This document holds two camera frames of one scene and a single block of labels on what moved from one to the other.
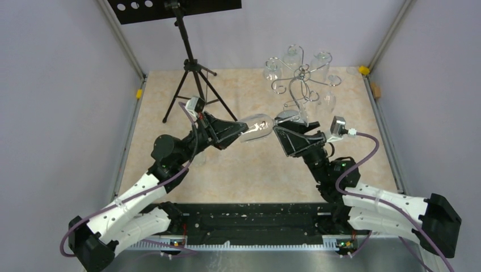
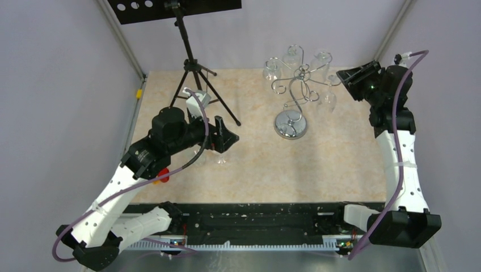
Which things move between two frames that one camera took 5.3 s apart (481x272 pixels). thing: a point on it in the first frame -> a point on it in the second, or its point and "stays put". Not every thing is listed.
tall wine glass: [326, 101] stays put
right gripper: [293, 143] -> [353, 80]
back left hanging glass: [273, 68] stays put
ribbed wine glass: [199, 159] stays put
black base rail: [204, 222] stays put
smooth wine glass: [261, 125] -> [220, 158]
